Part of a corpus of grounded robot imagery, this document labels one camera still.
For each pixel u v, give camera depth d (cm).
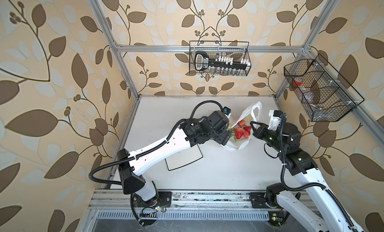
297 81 88
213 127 49
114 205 74
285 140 52
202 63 85
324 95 74
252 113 68
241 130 96
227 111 60
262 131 61
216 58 82
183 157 89
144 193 54
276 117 61
